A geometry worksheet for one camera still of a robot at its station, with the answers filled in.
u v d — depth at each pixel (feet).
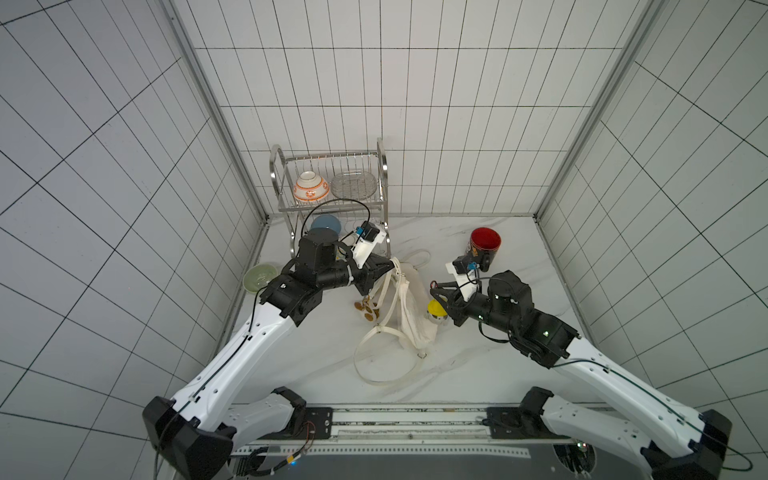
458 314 1.99
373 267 1.90
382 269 2.15
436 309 2.34
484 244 3.28
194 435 1.18
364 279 1.93
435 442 2.35
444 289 2.28
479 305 1.96
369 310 2.88
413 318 2.37
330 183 2.93
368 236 1.82
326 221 3.47
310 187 2.80
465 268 1.87
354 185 2.99
